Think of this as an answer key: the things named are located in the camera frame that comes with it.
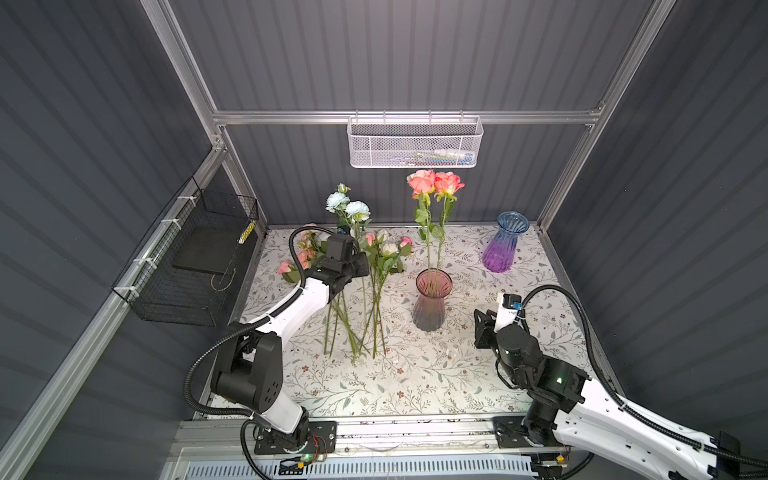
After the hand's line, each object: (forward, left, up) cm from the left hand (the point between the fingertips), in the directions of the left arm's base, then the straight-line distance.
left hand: (364, 258), depth 89 cm
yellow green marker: (-1, +32, +11) cm, 34 cm away
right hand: (-22, -30, +2) cm, 37 cm away
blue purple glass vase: (+11, -49, -13) cm, 52 cm away
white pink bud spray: (+12, -6, -14) cm, 19 cm away
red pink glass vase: (-11, -19, 0) cm, 22 cm away
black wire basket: (-12, +43, +11) cm, 46 cm away
